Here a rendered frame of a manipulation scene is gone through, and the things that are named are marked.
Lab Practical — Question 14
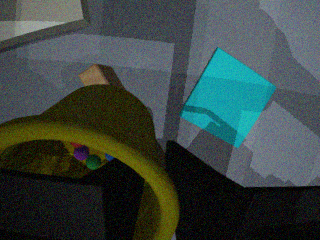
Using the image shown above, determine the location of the green marble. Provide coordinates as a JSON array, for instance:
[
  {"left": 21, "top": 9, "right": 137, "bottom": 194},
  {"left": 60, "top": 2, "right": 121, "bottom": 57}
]
[{"left": 85, "top": 153, "right": 101, "bottom": 169}]

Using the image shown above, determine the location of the olive-yellow cup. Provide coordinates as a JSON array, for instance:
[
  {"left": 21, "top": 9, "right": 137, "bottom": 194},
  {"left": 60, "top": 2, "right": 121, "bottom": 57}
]
[{"left": 0, "top": 84, "right": 180, "bottom": 240}]

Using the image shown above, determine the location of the purple marble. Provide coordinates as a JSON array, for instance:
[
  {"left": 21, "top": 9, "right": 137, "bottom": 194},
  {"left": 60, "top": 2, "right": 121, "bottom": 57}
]
[{"left": 73, "top": 145, "right": 89, "bottom": 160}]

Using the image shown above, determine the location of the tan wooden bar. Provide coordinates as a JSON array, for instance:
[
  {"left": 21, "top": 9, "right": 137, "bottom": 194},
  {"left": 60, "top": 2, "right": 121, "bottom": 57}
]
[{"left": 79, "top": 63, "right": 165, "bottom": 169}]

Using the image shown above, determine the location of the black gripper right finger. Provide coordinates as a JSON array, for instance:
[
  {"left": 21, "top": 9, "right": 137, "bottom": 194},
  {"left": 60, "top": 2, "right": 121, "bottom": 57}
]
[{"left": 165, "top": 140, "right": 320, "bottom": 240}]

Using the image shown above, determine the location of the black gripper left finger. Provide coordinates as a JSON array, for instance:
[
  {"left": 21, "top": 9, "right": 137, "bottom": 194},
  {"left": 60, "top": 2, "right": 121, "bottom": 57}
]
[{"left": 0, "top": 159, "right": 145, "bottom": 240}]

